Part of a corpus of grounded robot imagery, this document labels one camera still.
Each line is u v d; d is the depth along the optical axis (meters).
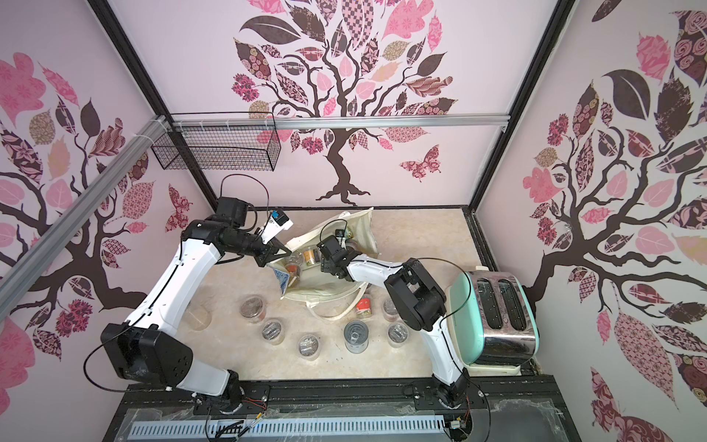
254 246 0.66
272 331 0.80
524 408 0.73
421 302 0.54
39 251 0.53
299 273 0.92
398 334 0.80
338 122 0.94
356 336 0.78
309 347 0.78
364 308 0.86
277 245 0.74
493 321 0.70
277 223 0.67
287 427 0.70
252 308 0.85
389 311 0.85
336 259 0.76
